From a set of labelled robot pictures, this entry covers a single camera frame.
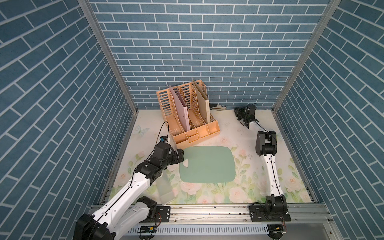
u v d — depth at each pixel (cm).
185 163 91
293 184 85
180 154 74
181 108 83
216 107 120
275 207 65
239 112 110
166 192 79
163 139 72
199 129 100
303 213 76
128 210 47
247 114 102
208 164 93
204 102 86
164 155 62
